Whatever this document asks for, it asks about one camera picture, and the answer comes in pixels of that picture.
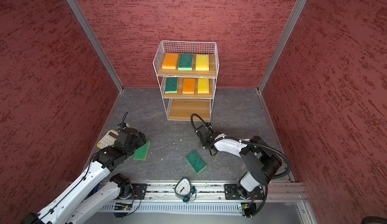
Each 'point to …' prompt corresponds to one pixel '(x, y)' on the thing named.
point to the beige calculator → (108, 140)
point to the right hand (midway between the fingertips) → (205, 146)
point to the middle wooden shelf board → (180, 94)
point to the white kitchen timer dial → (183, 189)
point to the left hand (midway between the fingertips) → (141, 140)
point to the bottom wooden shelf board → (183, 109)
